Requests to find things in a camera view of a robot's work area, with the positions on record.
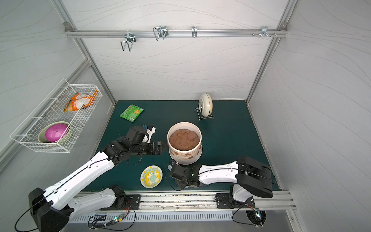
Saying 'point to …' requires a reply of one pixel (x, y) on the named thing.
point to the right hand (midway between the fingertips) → (178, 176)
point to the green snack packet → (132, 113)
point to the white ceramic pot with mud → (184, 140)
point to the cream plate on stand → (206, 104)
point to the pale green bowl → (67, 138)
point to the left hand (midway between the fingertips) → (161, 148)
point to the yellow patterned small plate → (151, 176)
